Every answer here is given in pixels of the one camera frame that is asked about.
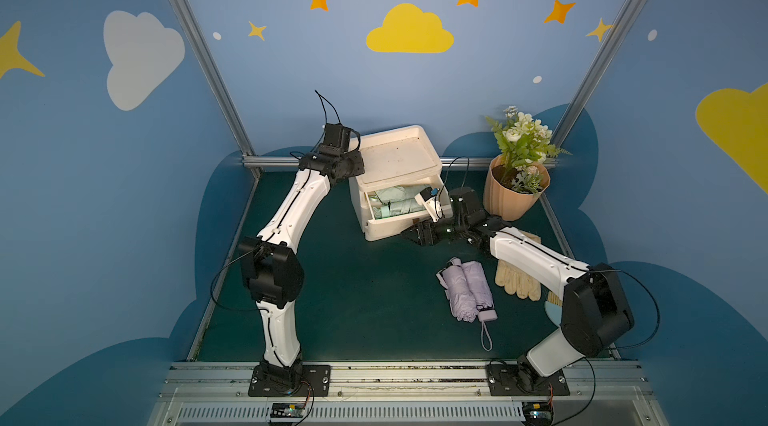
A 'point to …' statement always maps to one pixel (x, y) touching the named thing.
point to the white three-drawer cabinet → (399, 165)
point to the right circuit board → (537, 413)
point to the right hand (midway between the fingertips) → (413, 226)
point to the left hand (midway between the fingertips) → (356, 159)
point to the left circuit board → (287, 412)
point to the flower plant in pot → (520, 171)
